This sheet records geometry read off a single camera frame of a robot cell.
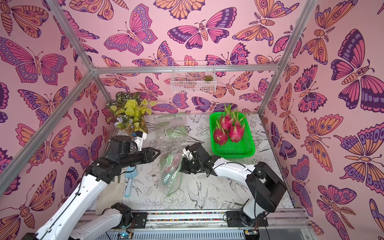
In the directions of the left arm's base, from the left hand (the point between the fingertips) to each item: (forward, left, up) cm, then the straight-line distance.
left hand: (159, 151), depth 71 cm
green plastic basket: (+17, -50, -24) cm, 58 cm away
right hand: (-2, -7, -13) cm, 15 cm away
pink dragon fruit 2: (+25, -44, -13) cm, 53 cm away
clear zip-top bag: (-8, -5, -8) cm, 13 cm away
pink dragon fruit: (+34, -39, -14) cm, 54 cm away
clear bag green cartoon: (+43, +10, -24) cm, 50 cm away
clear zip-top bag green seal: (+23, -4, -15) cm, 28 cm away
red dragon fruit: (+2, -6, -14) cm, 16 cm away
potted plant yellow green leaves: (+28, +23, 0) cm, 36 cm away
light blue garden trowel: (-12, +9, +4) cm, 16 cm away
